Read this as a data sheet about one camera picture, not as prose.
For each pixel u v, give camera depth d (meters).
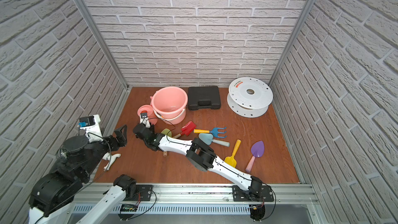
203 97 1.09
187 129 0.97
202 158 0.63
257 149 0.88
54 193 0.35
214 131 0.95
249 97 1.01
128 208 0.72
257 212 0.71
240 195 0.73
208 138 0.92
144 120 0.79
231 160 0.83
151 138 0.73
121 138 0.52
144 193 0.73
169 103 1.03
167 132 0.95
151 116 0.90
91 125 0.47
